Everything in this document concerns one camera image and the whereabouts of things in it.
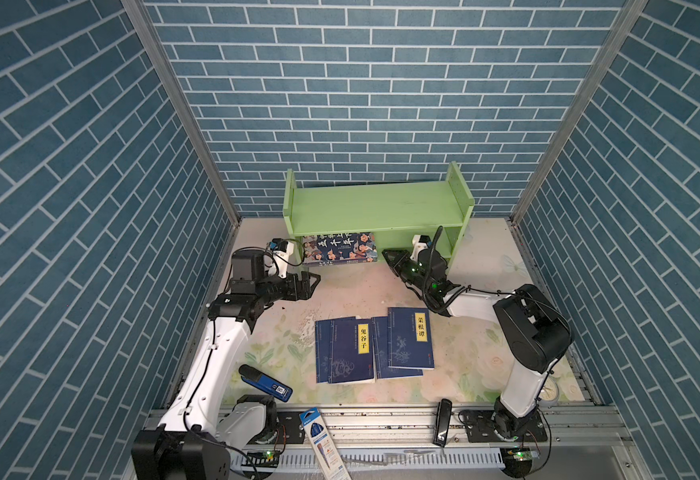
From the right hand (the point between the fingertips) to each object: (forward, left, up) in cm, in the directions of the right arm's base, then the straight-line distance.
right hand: (378, 249), depth 89 cm
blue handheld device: (-37, +28, -13) cm, 48 cm away
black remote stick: (-42, -18, -15) cm, 48 cm away
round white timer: (-32, -47, -15) cm, 59 cm away
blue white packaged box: (-49, +10, -15) cm, 52 cm away
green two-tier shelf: (+7, -4, +9) cm, 12 cm away
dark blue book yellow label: (-25, +6, -17) cm, 31 cm away
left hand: (-15, +18, +5) cm, 24 cm away
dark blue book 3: (-23, -2, -16) cm, 28 cm away
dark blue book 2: (-25, +15, -17) cm, 33 cm away
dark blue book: (-22, -11, -17) cm, 29 cm away
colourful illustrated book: (+1, +16, -3) cm, 16 cm away
